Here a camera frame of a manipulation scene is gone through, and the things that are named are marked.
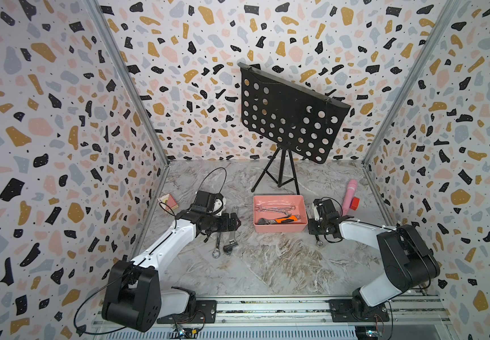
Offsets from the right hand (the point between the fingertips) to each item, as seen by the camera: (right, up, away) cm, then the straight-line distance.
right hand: (311, 225), depth 96 cm
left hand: (-34, +3, -11) cm, 36 cm away
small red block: (+22, +9, +6) cm, 25 cm away
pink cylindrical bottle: (+22, +14, +9) cm, 28 cm away
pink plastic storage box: (-16, +3, +2) cm, 17 cm away
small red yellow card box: (-68, +10, +7) cm, 69 cm away
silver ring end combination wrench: (-42, -10, -8) cm, 44 cm away
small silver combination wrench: (+1, -6, -8) cm, 10 cm away
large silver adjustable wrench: (-37, -8, -8) cm, 39 cm away
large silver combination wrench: (-12, +6, +6) cm, 15 cm away
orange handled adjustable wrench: (-10, +3, +2) cm, 11 cm away
